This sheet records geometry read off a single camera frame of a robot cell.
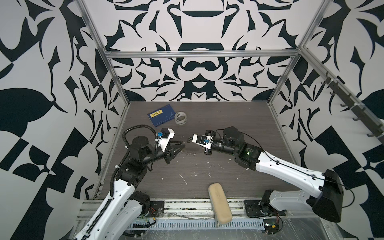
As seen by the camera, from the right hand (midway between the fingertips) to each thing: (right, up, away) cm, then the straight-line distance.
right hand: (193, 135), depth 66 cm
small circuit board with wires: (+37, -43, +5) cm, 57 cm away
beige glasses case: (+13, -34, +7) cm, 37 cm away
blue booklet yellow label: (-23, +9, +43) cm, 49 cm away
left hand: (-4, -3, +1) cm, 5 cm away
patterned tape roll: (-9, +7, +42) cm, 44 cm away
